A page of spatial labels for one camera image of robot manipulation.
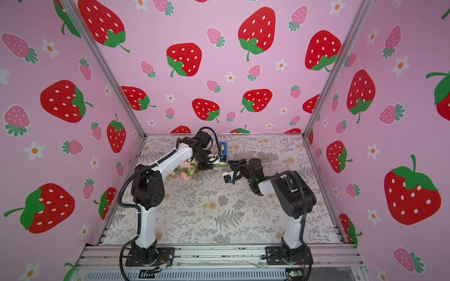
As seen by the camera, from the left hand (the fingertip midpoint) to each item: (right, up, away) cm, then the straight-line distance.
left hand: (212, 163), depth 95 cm
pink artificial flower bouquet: (-14, -3, -3) cm, 15 cm away
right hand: (+9, +3, -4) cm, 10 cm away
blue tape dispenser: (+5, +7, +11) cm, 14 cm away
